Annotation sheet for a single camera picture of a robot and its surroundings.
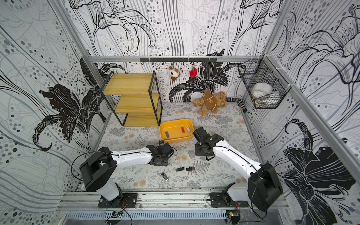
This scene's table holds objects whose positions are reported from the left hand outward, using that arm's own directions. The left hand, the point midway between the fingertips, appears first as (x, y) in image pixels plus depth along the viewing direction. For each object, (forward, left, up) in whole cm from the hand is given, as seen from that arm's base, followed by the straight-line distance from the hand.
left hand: (163, 164), depth 88 cm
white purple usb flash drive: (+25, -16, +3) cm, 30 cm away
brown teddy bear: (+48, -34, +10) cm, 59 cm away
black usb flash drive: (-3, -16, +3) cm, 17 cm away
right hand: (+6, -23, +10) cm, 26 cm away
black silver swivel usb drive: (-8, -2, +2) cm, 8 cm away
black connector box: (-26, -39, +2) cm, 47 cm away
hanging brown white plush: (+50, -5, +34) cm, 60 cm away
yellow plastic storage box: (+25, -6, +1) cm, 26 cm away
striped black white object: (+55, -59, +5) cm, 81 cm away
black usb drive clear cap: (-4, -10, +2) cm, 11 cm away
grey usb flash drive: (+20, 0, +3) cm, 20 cm away
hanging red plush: (+52, -18, +34) cm, 64 cm away
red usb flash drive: (+25, -11, +3) cm, 28 cm away
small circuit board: (-27, +21, -1) cm, 34 cm away
